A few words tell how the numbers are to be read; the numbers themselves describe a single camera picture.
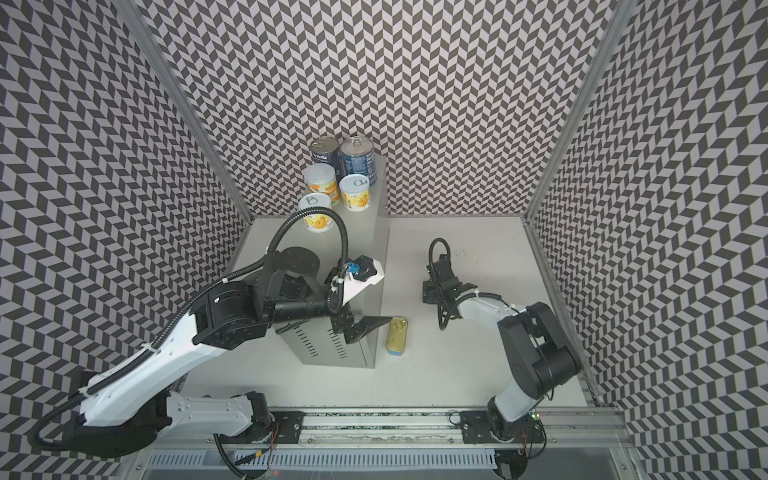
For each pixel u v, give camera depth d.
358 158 0.72
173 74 0.83
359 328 0.48
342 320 0.49
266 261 0.40
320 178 0.70
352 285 0.44
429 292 0.87
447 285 0.73
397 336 0.83
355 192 0.72
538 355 0.45
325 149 0.74
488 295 0.59
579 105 0.84
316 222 0.67
